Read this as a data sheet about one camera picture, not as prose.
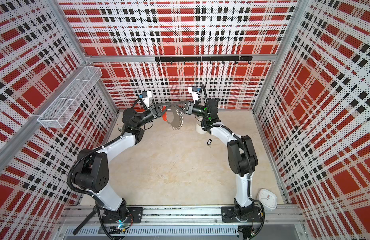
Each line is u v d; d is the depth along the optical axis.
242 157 0.52
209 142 1.01
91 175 0.47
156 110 0.69
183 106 0.74
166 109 0.73
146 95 0.70
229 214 0.73
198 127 1.02
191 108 0.70
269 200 0.76
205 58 0.90
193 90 0.72
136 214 0.74
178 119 0.79
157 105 0.67
